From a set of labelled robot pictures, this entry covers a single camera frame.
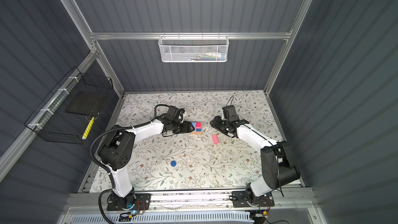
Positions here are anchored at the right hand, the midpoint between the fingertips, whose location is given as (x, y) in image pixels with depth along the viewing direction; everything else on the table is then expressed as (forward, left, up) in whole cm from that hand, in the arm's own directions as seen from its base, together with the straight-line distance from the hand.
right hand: (214, 124), depth 90 cm
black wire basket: (-6, +70, +20) cm, 73 cm away
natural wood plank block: (0, +11, -8) cm, 14 cm away
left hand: (0, +14, -5) cm, 15 cm away
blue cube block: (+1, +9, -7) cm, 12 cm away
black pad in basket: (0, +65, +20) cm, 68 cm away
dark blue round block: (-19, +23, -10) cm, 32 cm away
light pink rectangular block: (+1, +9, -5) cm, 11 cm away
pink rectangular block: (-4, -1, -11) cm, 12 cm away
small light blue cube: (+2, +12, -3) cm, 12 cm away
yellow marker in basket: (-17, +58, +18) cm, 63 cm away
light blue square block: (0, +12, -5) cm, 13 cm away
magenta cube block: (+2, +9, -3) cm, 10 cm away
